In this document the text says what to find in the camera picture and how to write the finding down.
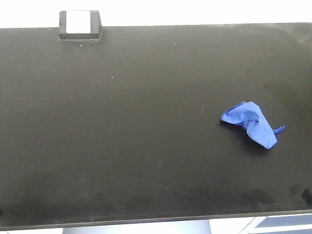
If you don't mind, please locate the black socket housing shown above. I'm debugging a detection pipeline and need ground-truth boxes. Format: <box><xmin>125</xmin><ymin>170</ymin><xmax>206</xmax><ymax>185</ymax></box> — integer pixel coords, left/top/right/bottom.
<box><xmin>58</xmin><ymin>10</ymin><xmax>103</xmax><ymax>41</ymax></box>

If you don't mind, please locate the white socket plate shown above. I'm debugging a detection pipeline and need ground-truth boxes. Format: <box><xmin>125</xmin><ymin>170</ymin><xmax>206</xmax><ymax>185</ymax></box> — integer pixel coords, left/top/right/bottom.
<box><xmin>65</xmin><ymin>10</ymin><xmax>92</xmax><ymax>35</ymax></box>

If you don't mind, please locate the blue cloth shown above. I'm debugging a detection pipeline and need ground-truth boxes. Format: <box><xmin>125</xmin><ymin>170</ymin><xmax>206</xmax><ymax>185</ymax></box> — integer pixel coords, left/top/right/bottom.
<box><xmin>220</xmin><ymin>100</ymin><xmax>286</xmax><ymax>150</ymax></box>

